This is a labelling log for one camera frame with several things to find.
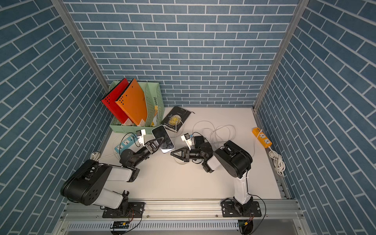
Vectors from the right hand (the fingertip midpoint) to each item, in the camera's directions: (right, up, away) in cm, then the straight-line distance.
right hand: (173, 156), depth 77 cm
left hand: (-3, +9, -1) cm, 9 cm away
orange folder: (-28, +32, +14) cm, 44 cm away
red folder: (-40, +31, +9) cm, 51 cm away
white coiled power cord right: (+62, -7, +10) cm, 63 cm away
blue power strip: (-34, +3, +19) cm, 39 cm away
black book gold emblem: (-3, +20, +34) cm, 40 cm away
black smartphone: (-3, +6, +1) cm, 7 cm away
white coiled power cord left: (-53, -4, +16) cm, 55 cm away
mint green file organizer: (-20, +31, +39) cm, 53 cm away
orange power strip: (+58, +7, +22) cm, 62 cm away
